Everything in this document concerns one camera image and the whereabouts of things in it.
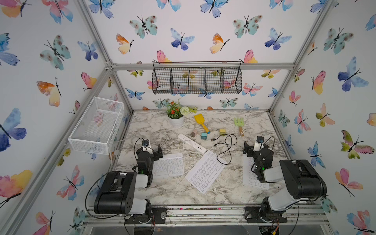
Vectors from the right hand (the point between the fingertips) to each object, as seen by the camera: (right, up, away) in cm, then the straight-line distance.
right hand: (255, 141), depth 91 cm
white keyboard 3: (-6, -21, -5) cm, 22 cm away
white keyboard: (-53, -15, -1) cm, 55 cm away
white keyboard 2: (-31, -18, -3) cm, 36 cm away
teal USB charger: (-31, +2, +13) cm, 34 cm away
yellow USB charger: (-17, +5, +17) cm, 24 cm away
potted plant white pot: (-50, +12, +14) cm, 53 cm away
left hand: (-63, -2, -1) cm, 63 cm away
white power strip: (-37, -4, +7) cm, 38 cm away
